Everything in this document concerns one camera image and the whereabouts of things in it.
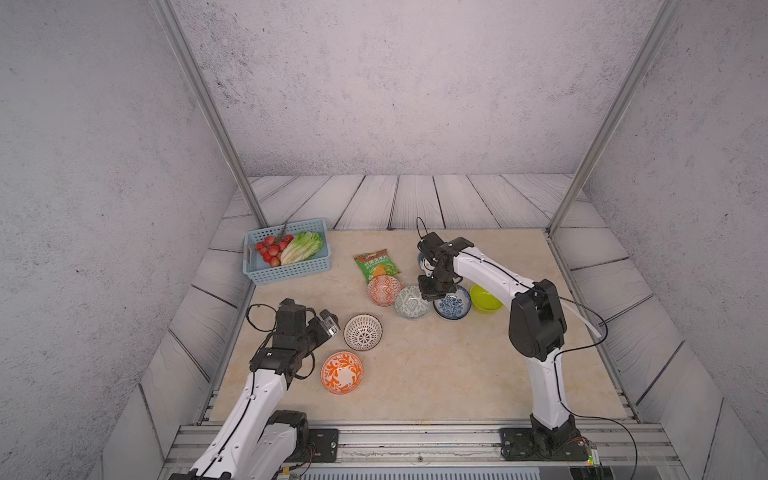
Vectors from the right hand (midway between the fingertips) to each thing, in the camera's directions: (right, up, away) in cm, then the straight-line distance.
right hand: (427, 297), depth 92 cm
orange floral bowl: (-24, -20, -7) cm, 32 cm away
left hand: (-27, -6, -8) cm, 29 cm away
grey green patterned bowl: (-5, -3, +4) cm, 7 cm away
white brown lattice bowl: (-19, -10, -1) cm, 22 cm away
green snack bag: (-16, +10, +14) cm, 24 cm away
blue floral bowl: (+10, -3, +4) cm, 11 cm away
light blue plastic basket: (-55, +7, +9) cm, 56 cm away
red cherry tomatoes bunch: (-55, +15, +18) cm, 60 cm away
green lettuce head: (-42, +16, +16) cm, 48 cm away
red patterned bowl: (-14, +1, +10) cm, 17 cm away
